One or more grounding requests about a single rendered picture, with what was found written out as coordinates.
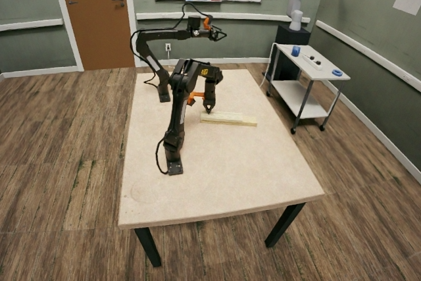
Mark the wooden rail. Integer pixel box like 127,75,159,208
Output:
200,116,257,127

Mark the light wooden slat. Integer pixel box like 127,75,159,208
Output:
201,110,243,123

